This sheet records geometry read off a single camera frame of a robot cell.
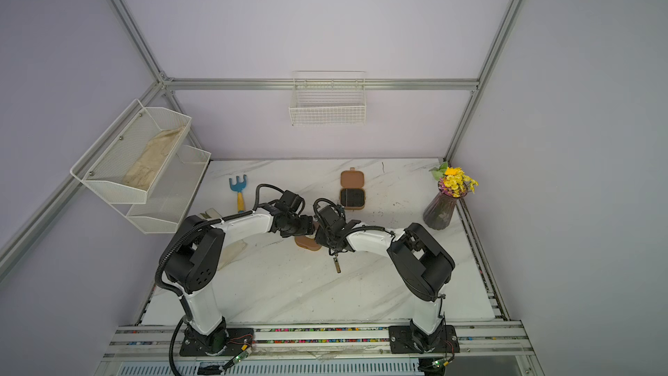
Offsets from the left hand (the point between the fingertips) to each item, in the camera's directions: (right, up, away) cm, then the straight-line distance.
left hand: (306, 232), depth 95 cm
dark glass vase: (+49, +8, -5) cm, 49 cm away
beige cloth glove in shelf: (-46, +22, -20) cm, 55 cm away
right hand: (+3, -2, -4) cm, 6 cm away
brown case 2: (+18, +15, +13) cm, 27 cm away
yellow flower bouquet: (+49, +19, -15) cm, 54 cm away
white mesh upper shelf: (-52, +26, -17) cm, 61 cm away
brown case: (+1, -3, -3) cm, 5 cm away
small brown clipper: (+12, -10, -7) cm, 17 cm away
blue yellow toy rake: (-31, +17, +15) cm, 39 cm away
